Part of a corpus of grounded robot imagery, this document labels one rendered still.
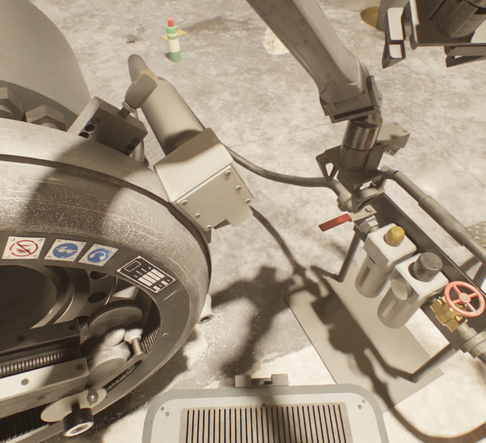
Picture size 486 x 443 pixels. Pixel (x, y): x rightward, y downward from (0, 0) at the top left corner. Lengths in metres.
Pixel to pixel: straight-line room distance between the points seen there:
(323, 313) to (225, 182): 0.85
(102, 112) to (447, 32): 0.43
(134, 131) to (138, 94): 0.05
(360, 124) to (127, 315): 0.52
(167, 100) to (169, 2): 2.71
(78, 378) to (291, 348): 0.70
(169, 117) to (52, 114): 0.23
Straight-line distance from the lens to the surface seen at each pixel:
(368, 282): 1.00
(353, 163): 0.70
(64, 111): 0.77
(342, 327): 1.27
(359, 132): 0.65
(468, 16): 0.52
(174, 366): 1.22
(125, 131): 0.51
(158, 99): 0.66
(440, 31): 0.54
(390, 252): 0.89
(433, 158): 1.92
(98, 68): 2.53
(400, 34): 0.55
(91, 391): 0.78
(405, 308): 0.95
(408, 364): 1.29
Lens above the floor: 1.16
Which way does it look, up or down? 49 degrees down
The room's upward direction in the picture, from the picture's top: straight up
